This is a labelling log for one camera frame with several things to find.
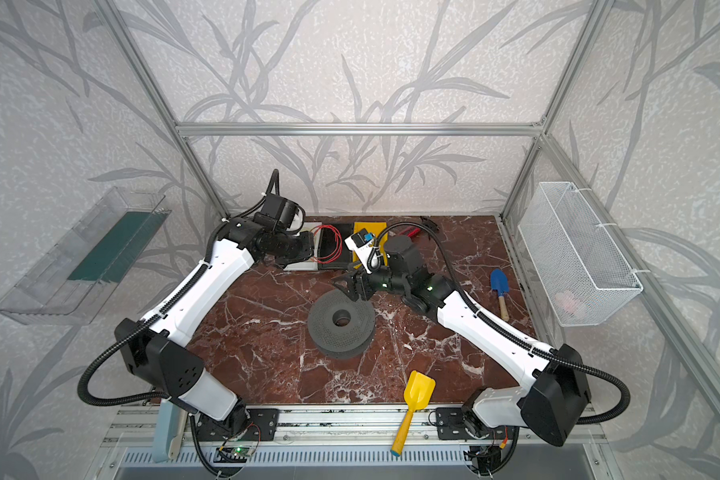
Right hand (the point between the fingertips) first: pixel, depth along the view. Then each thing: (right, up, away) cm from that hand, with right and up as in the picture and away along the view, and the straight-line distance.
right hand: (343, 265), depth 71 cm
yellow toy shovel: (+19, -35, +7) cm, 40 cm away
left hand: (-7, +5, +8) cm, 12 cm away
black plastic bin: (-7, +5, +16) cm, 18 cm away
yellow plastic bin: (+7, +11, +42) cm, 44 cm away
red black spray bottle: (+27, +12, +44) cm, 52 cm away
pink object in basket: (+55, -9, +1) cm, 56 cm away
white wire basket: (+51, -1, -10) cm, 52 cm away
